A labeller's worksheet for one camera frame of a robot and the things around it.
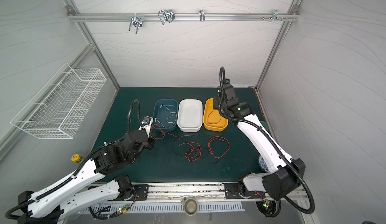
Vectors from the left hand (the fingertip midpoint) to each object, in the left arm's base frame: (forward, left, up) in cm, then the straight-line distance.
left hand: (154, 127), depth 72 cm
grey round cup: (-29, -18, -22) cm, 41 cm away
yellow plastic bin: (+20, -31, -23) cm, 43 cm away
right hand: (+17, -34, +7) cm, 38 cm away
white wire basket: (+3, +43, +9) cm, 44 cm away
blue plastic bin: (+24, +3, -23) cm, 34 cm away
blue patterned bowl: (-9, -58, -22) cm, 62 cm away
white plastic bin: (+23, -15, -23) cm, 36 cm away
